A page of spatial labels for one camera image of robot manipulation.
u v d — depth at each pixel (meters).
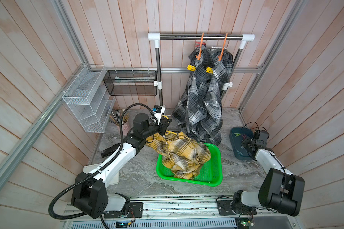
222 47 0.65
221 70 0.60
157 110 0.64
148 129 0.64
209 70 0.61
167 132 0.78
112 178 0.82
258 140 0.68
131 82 1.02
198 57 0.66
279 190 0.43
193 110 0.69
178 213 0.73
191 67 0.63
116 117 0.99
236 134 1.04
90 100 0.69
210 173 0.86
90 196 0.40
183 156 0.76
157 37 0.61
